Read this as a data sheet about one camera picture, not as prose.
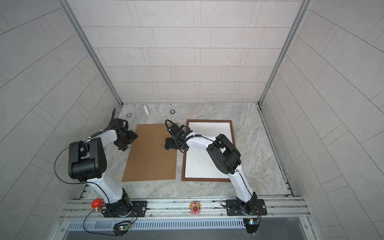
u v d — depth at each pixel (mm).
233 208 706
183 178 799
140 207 717
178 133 737
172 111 1114
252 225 680
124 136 825
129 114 1084
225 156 539
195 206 695
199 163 860
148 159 880
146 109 1112
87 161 477
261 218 695
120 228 644
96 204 702
